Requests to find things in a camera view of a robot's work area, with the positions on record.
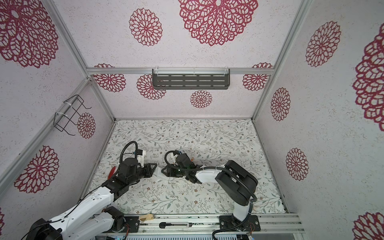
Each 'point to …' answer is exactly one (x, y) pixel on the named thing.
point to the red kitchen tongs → (112, 171)
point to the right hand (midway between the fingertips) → (162, 170)
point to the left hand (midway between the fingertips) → (156, 168)
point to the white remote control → (157, 172)
